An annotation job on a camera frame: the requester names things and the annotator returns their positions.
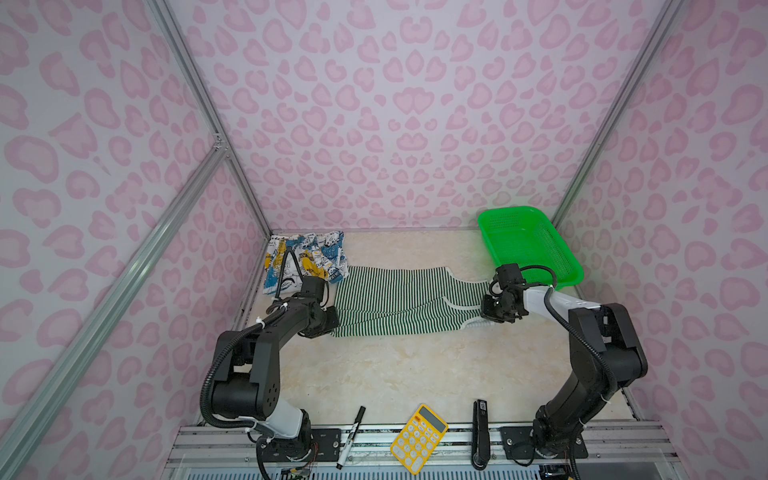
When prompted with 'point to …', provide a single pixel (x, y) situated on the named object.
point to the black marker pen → (350, 437)
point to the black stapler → (481, 438)
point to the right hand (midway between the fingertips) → (484, 310)
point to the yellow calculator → (418, 439)
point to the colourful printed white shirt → (317, 254)
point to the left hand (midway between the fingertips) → (333, 320)
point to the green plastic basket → (526, 236)
